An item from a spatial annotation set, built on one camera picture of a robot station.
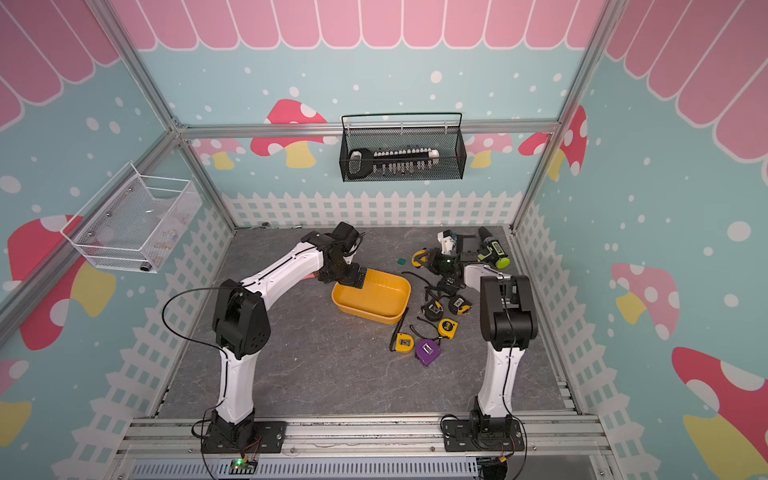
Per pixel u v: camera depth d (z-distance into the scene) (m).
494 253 1.07
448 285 1.00
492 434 0.69
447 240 0.94
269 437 0.74
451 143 0.94
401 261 1.10
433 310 0.94
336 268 0.77
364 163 0.89
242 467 0.73
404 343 0.88
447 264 0.89
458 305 0.95
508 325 0.55
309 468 0.71
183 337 0.52
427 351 0.86
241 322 0.54
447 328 0.91
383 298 1.02
